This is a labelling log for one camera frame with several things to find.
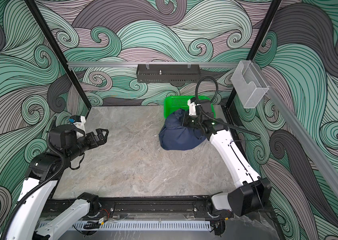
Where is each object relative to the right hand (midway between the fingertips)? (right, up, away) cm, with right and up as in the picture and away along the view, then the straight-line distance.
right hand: (180, 118), depth 76 cm
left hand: (-37, -6, -10) cm, 38 cm away
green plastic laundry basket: (-2, +12, +42) cm, 44 cm away
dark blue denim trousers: (-3, -9, -3) cm, 10 cm away
